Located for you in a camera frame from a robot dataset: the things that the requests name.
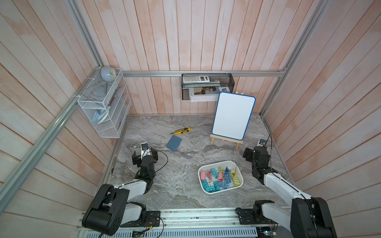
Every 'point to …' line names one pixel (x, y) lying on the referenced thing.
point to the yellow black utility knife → (181, 131)
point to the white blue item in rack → (99, 115)
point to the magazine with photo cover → (208, 93)
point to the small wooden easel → (226, 139)
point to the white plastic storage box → (230, 165)
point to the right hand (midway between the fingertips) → (254, 149)
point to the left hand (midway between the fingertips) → (144, 150)
